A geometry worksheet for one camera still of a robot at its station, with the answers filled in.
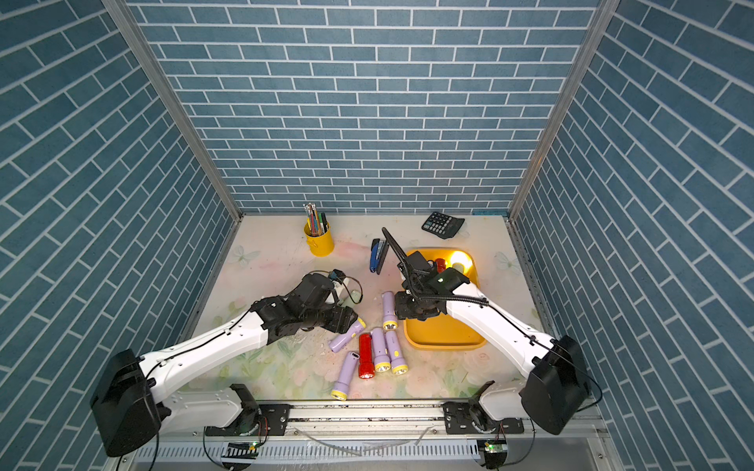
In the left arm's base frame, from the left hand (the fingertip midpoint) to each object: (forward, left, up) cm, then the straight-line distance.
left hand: (355, 316), depth 79 cm
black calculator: (+44, -31, -9) cm, 54 cm away
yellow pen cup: (+30, +15, -7) cm, 35 cm away
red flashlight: (-11, -3, -11) cm, 15 cm away
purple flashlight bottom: (-16, +3, -9) cm, 19 cm away
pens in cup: (+36, +16, 0) cm, 39 cm away
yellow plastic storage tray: (0, -26, -9) cm, 27 cm away
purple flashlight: (+3, -10, -9) cm, 14 cm away
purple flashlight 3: (-10, -12, -9) cm, 18 cm away
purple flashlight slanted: (0, 0, -8) cm, 8 cm away
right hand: (+1, -14, +1) cm, 14 cm away
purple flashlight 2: (-9, -8, -9) cm, 15 cm away
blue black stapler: (+31, -5, -10) cm, 33 cm away
